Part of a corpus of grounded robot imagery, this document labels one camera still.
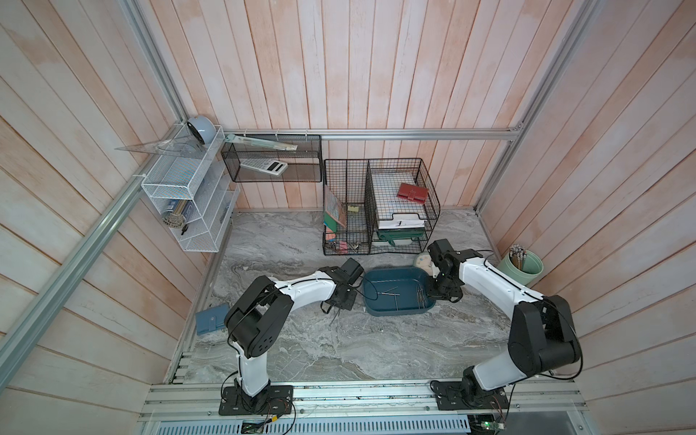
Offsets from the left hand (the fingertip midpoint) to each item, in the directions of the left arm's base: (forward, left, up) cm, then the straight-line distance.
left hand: (342, 304), depth 92 cm
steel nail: (+3, -19, +1) cm, 19 cm away
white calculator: (+42, +26, +27) cm, 56 cm away
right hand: (+2, -31, +6) cm, 31 cm away
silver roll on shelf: (+12, +49, +30) cm, 58 cm away
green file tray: (+23, -18, +11) cm, 31 cm away
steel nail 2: (+6, -18, 0) cm, 19 cm away
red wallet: (+33, -25, +23) cm, 47 cm away
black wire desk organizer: (+40, -3, 0) cm, 40 cm away
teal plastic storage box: (+5, -20, 0) cm, 21 cm away
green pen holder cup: (+7, -63, +13) cm, 64 cm away
